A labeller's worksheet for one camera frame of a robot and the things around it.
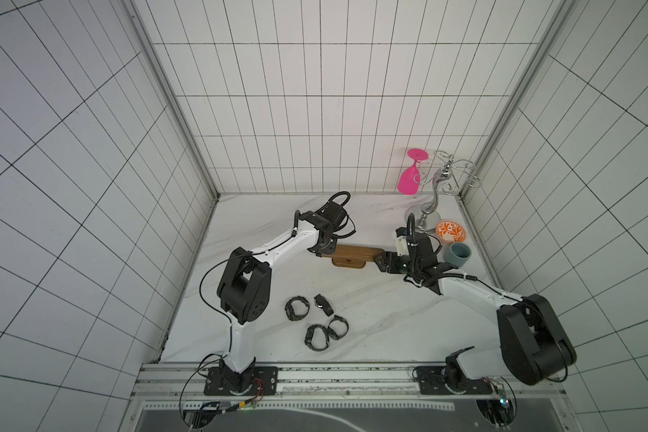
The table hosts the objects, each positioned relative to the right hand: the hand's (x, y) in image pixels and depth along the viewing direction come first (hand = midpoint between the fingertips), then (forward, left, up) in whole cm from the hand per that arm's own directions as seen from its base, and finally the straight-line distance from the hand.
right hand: (382, 253), depth 91 cm
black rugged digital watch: (-28, +23, -5) cm, 37 cm away
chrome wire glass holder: (+21, -20, +18) cm, 34 cm away
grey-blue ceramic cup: (+5, -29, -5) cm, 29 cm away
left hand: (-1, +22, +1) cm, 23 cm away
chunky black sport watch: (-20, +30, -5) cm, 37 cm away
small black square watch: (-17, +20, -6) cm, 27 cm away
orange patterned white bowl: (+15, -29, -6) cm, 33 cm away
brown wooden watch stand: (-2, +10, 0) cm, 10 cm away
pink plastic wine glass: (+26, -10, +12) cm, 30 cm away
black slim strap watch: (-26, +16, -6) cm, 31 cm away
